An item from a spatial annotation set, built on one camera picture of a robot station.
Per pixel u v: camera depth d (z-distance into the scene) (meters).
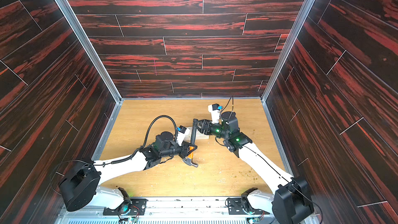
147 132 0.73
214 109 0.69
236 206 0.73
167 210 0.74
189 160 0.77
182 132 0.72
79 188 0.43
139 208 0.72
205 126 0.66
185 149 0.69
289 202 0.39
